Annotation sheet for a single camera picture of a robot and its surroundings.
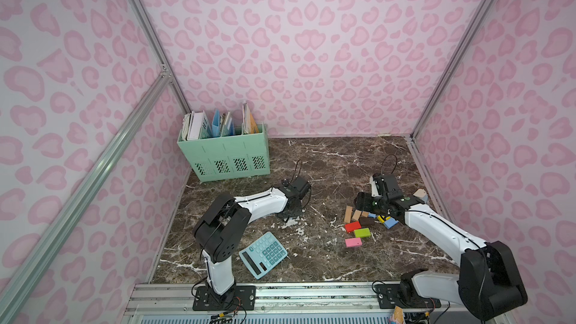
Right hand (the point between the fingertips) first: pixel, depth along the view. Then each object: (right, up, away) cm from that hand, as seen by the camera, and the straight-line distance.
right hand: (361, 200), depth 88 cm
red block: (-4, -10, 0) cm, 11 cm away
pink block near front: (-4, -15, -4) cm, 16 cm away
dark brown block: (+3, -9, +1) cm, 9 cm away
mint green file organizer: (-52, +18, +4) cm, 55 cm away
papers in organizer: (-66, +30, +3) cm, 73 cm away
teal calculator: (-38, -17, -8) cm, 42 cm away
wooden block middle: (-1, -5, +2) cm, 6 cm away
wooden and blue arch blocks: (+27, +1, +6) cm, 28 cm away
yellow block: (+9, -9, +2) cm, 13 cm away
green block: (0, -12, -1) cm, 12 cm away
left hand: (-27, -4, +5) cm, 27 cm away
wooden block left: (-5, -6, +3) cm, 8 cm away
